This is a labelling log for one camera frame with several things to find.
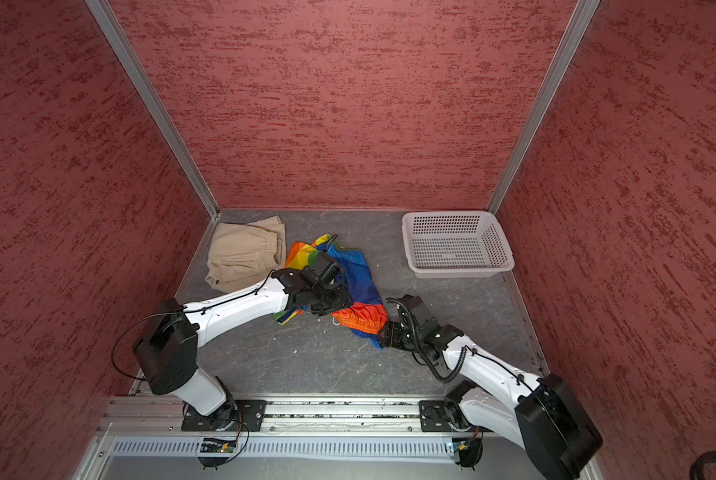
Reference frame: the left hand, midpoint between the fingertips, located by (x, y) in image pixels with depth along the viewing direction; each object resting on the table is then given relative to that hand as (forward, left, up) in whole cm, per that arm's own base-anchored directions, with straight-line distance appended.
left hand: (346, 309), depth 83 cm
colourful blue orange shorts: (+1, -6, -6) cm, 9 cm away
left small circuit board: (-32, +31, -12) cm, 46 cm away
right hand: (-7, -11, -6) cm, 15 cm away
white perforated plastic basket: (+31, -39, -9) cm, 51 cm away
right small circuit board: (-31, -29, -10) cm, 44 cm away
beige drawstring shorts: (+24, +39, -7) cm, 46 cm away
